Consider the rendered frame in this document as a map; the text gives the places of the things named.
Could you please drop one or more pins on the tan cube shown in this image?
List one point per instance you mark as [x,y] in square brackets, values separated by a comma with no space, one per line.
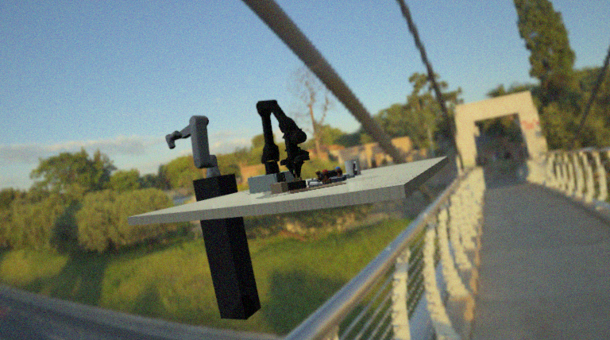
[279,188]

